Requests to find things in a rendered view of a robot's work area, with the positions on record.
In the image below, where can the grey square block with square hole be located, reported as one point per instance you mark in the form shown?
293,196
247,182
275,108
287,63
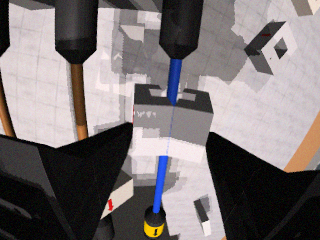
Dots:
271,47

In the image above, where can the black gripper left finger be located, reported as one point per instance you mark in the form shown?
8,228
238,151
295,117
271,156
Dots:
77,178

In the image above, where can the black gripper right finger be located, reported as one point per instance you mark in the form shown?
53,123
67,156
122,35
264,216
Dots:
256,199

